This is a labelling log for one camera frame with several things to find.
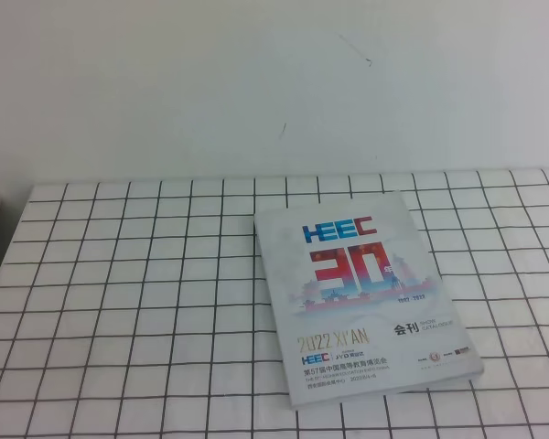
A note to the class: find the white HEEC catalogue book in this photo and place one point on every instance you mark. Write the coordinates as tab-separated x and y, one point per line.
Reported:
358	304

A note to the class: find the white black-grid tablecloth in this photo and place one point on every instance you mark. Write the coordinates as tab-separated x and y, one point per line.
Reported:
140	310

